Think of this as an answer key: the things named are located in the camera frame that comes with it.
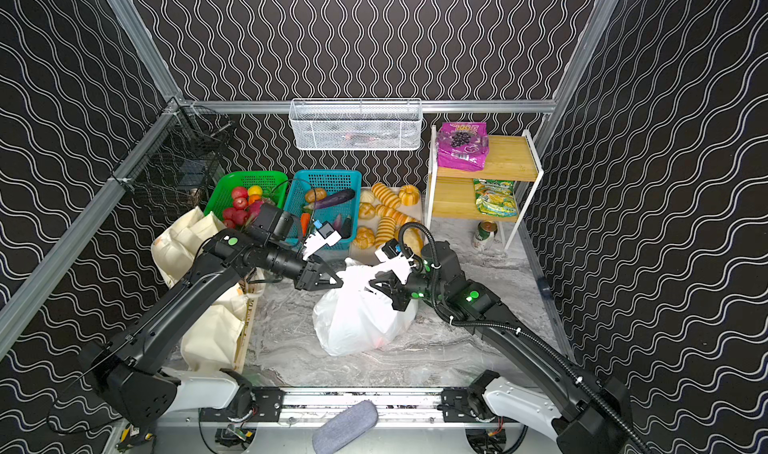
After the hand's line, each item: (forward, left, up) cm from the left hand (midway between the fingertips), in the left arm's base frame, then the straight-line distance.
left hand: (343, 284), depth 65 cm
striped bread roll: (+36, -7, -24) cm, 44 cm away
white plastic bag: (-3, -2, -9) cm, 10 cm away
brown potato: (+51, +21, -22) cm, 59 cm away
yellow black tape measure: (-28, +49, -24) cm, 62 cm away
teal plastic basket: (+48, +18, -25) cm, 57 cm away
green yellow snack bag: (+38, -42, -10) cm, 58 cm away
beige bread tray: (+52, +1, -23) cm, 57 cm away
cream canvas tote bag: (-9, +32, -12) cm, 35 cm away
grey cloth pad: (-23, 0, -26) cm, 34 cm away
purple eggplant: (+51, +11, -22) cm, 57 cm away
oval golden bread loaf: (+33, -17, -24) cm, 44 cm away
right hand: (+4, -6, -5) cm, 8 cm away
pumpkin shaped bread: (+54, -15, -24) cm, 61 cm away
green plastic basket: (+54, +36, -18) cm, 68 cm away
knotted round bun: (+32, 0, -23) cm, 39 cm away
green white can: (+31, -40, -20) cm, 54 cm away
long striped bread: (+42, -11, -24) cm, 50 cm away
